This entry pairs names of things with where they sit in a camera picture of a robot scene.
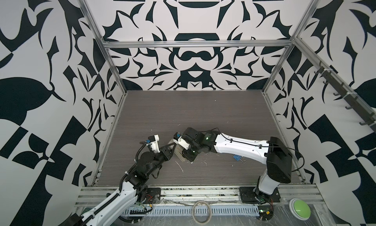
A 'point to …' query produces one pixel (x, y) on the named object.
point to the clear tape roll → (193, 214)
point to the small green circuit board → (266, 212)
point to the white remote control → (178, 150)
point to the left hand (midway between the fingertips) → (176, 142)
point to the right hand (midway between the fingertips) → (184, 154)
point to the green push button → (299, 209)
